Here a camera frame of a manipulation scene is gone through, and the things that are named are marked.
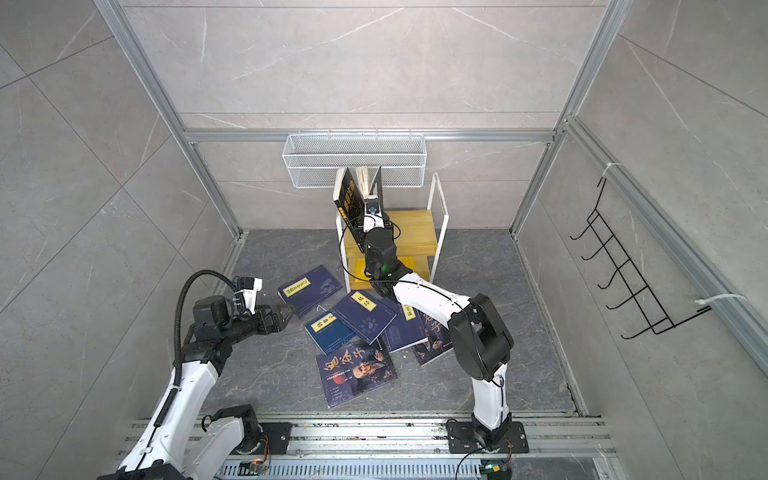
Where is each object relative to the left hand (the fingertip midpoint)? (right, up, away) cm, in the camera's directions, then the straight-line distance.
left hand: (284, 302), depth 79 cm
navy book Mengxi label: (+34, -10, +12) cm, 37 cm away
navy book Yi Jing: (+21, -7, +15) cm, 27 cm away
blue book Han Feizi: (+10, -11, +12) cm, 19 cm away
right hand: (+24, +26, +2) cm, 36 cm away
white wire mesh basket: (+2, +46, +22) cm, 50 cm away
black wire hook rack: (+82, 0, -21) cm, 85 cm away
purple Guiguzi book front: (+18, -20, +4) cm, 27 cm away
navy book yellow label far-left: (+1, +1, +22) cm, 22 cm away
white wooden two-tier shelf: (+36, +19, +11) cm, 42 cm away
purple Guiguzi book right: (+43, -13, +9) cm, 46 cm away
